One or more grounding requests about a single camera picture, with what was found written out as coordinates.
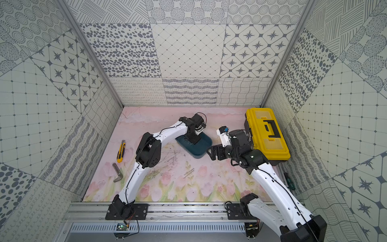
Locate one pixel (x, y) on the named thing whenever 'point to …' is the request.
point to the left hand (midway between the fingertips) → (195, 138)
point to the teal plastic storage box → (198, 150)
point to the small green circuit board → (121, 227)
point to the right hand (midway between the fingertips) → (215, 150)
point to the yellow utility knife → (120, 154)
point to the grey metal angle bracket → (116, 168)
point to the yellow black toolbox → (267, 135)
